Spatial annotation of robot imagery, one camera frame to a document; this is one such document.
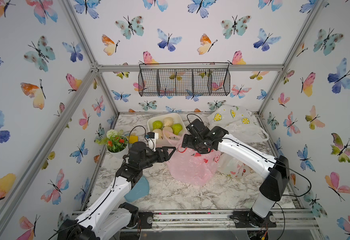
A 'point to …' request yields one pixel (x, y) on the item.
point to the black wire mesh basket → (184, 79)
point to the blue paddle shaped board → (140, 189)
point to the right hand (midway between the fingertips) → (189, 143)
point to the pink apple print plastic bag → (189, 166)
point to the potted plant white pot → (116, 143)
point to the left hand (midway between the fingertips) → (174, 149)
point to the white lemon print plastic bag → (239, 122)
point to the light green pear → (157, 124)
